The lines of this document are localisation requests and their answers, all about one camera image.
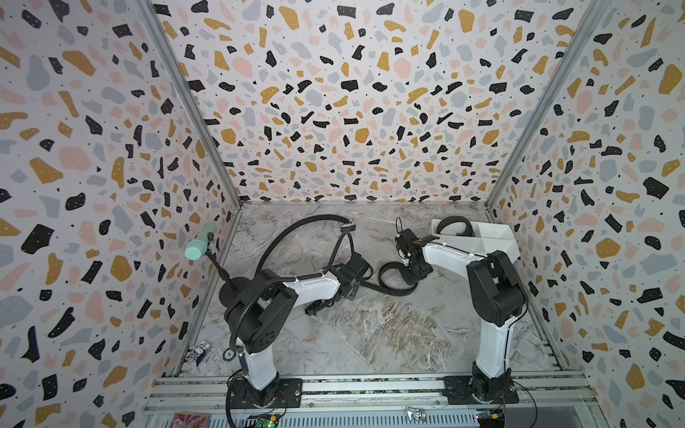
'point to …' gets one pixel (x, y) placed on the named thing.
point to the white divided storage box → (489, 236)
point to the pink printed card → (189, 420)
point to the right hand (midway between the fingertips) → (418, 278)
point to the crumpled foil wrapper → (415, 414)
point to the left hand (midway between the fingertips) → (350, 282)
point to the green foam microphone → (197, 247)
